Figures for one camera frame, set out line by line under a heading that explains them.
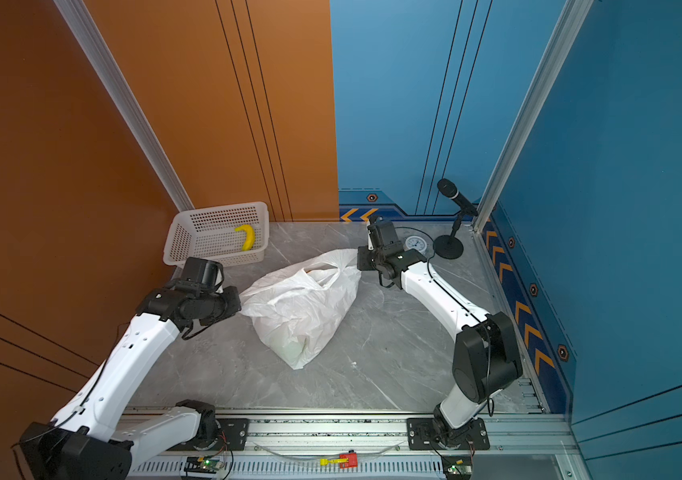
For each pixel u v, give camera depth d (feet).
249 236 3.71
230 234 3.80
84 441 1.21
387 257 2.12
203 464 2.32
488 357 1.53
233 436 2.42
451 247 3.65
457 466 2.32
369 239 2.28
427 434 2.38
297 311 2.59
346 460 2.24
